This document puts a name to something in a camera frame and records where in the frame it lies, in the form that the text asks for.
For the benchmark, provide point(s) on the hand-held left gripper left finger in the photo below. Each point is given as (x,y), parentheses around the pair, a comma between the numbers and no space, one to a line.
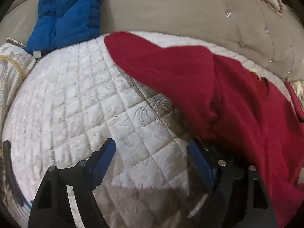
(104,156)

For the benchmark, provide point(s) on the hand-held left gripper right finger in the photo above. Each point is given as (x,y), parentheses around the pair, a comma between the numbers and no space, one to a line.
(199,161)

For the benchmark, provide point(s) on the red garment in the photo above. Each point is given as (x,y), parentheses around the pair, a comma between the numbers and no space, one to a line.
(190,76)

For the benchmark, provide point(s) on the white quilted sofa cover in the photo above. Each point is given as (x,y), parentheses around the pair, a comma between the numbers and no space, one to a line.
(71,99)

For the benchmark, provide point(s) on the white fabric tag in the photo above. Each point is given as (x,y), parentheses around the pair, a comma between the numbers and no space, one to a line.
(37,54)

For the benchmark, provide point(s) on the gold patterned cushion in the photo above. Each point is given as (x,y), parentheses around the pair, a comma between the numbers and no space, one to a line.
(11,71)

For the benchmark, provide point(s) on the beige tufted sofa backrest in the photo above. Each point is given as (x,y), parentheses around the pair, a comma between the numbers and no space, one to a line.
(178,9)

